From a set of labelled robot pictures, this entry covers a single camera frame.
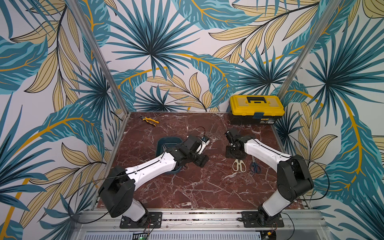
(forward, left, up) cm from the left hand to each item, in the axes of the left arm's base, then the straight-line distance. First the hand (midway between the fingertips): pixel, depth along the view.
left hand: (204, 159), depth 82 cm
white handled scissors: (+4, -23, -11) cm, 26 cm away
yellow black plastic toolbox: (+37, -35, +3) cm, 51 cm away
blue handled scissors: (+1, -32, -12) cm, 34 cm away
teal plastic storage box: (+15, +26, -8) cm, 31 cm away
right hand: (+6, -18, -7) cm, 20 cm away
